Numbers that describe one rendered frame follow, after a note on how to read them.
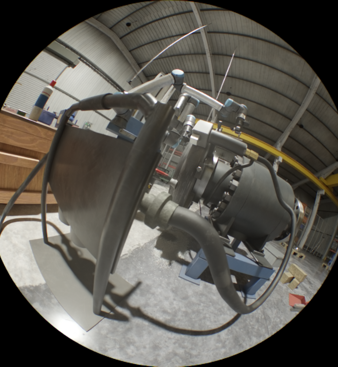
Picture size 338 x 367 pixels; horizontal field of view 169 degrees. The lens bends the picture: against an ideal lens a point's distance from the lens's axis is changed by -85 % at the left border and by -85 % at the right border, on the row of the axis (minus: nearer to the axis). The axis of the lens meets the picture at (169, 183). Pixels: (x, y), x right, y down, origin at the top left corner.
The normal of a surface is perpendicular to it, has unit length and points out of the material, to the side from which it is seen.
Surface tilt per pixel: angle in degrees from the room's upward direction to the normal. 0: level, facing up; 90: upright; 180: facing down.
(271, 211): 96
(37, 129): 90
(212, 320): 0
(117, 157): 90
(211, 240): 78
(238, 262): 90
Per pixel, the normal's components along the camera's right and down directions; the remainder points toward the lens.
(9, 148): 0.86, 0.42
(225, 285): -0.01, -0.11
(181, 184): -0.42, 0.22
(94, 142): -0.29, -0.07
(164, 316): 0.42, -0.91
